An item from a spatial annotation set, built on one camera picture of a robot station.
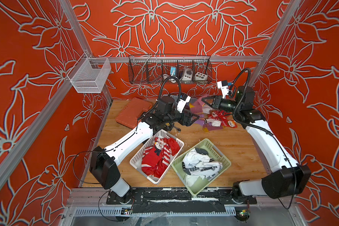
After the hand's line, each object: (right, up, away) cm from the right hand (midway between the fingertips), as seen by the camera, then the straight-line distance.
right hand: (200, 99), depth 67 cm
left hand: (-2, -6, +3) cm, 8 cm away
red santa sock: (-25, -37, +11) cm, 46 cm away
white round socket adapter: (-3, +19, +23) cm, 30 cm away
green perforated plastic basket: (0, -47, +9) cm, 48 cm away
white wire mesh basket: (-69, +19, +25) cm, 76 cm away
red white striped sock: (-16, -31, +18) cm, 39 cm away
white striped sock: (+19, -14, +33) cm, 40 cm away
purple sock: (0, -3, +10) cm, 10 cm away
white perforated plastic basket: (-35, -37, +16) cm, 53 cm away
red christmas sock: (-12, -28, +20) cm, 36 cm away
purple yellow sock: (+13, -17, +33) cm, 40 cm away
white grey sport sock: (+1, -35, +13) cm, 37 cm away
